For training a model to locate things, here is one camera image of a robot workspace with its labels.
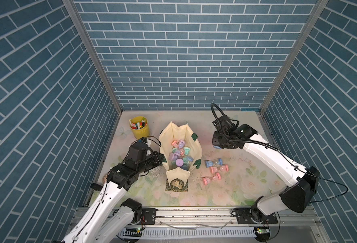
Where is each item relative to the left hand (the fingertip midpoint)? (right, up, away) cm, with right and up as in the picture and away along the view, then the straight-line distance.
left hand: (168, 156), depth 73 cm
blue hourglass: (+9, -5, +9) cm, 14 cm away
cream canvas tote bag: (+4, -13, +6) cm, 15 cm away
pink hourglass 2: (+32, -10, +15) cm, 36 cm away
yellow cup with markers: (-21, +14, +21) cm, 32 cm away
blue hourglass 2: (+24, +5, -4) cm, 24 cm away
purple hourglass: (+6, +4, +20) cm, 22 cm away
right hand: (+25, +7, +7) cm, 27 cm away
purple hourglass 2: (+1, -3, +13) cm, 14 cm away
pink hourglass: (+2, +4, +22) cm, 22 cm away
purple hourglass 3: (+5, -5, +9) cm, 12 cm away
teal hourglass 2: (+1, 0, +22) cm, 22 cm away
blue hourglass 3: (+23, -7, +16) cm, 28 cm away
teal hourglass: (+9, 0, +18) cm, 20 cm away
